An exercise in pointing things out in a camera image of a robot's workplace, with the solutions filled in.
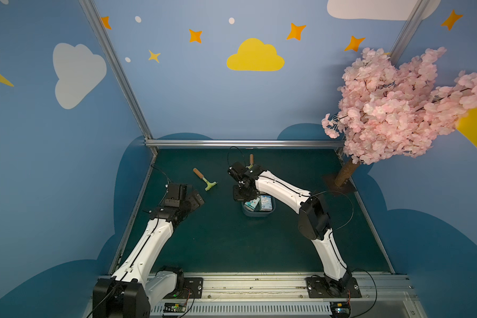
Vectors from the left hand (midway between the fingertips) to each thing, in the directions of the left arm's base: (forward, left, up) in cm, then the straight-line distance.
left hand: (194, 198), depth 84 cm
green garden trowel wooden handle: (+33, -26, -12) cm, 44 cm away
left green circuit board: (-38, +3, -14) cm, 41 cm away
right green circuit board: (-37, -59, -16) cm, 71 cm away
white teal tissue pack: (+1, -25, -7) cm, 26 cm away
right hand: (+5, -20, -5) cm, 21 cm away
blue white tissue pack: (+4, -32, -8) cm, 34 cm away
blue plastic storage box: (0, -28, -12) cm, 31 cm away
